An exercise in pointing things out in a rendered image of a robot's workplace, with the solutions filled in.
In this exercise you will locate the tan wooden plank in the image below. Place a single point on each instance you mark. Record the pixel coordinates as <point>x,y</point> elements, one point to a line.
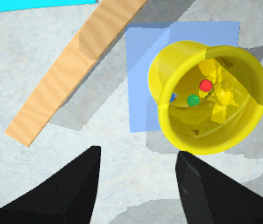
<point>100,30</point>

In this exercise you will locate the green marble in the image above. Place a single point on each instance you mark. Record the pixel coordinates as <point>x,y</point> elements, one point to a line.
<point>193,99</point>

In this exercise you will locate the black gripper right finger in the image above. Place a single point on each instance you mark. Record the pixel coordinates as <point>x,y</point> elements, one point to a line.
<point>211,197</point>

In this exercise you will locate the yellow cup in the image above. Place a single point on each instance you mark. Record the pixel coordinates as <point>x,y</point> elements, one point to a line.
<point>226,114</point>

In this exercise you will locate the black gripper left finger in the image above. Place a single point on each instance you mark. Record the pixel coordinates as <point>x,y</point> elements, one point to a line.
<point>67,197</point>

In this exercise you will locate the red marble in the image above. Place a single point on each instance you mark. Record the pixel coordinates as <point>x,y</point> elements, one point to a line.
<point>205,85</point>

